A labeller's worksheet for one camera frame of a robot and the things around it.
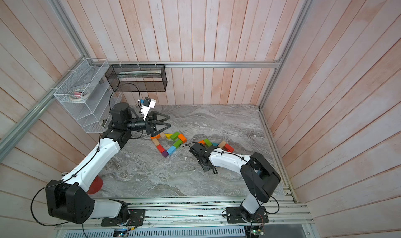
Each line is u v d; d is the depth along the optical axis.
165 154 0.95
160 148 0.97
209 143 0.98
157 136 1.02
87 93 0.76
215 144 0.96
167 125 0.63
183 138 1.02
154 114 0.70
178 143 0.99
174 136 1.01
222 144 0.96
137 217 0.73
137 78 1.04
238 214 0.73
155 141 0.99
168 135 1.01
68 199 0.40
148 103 0.61
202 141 1.00
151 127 0.60
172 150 0.95
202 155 0.61
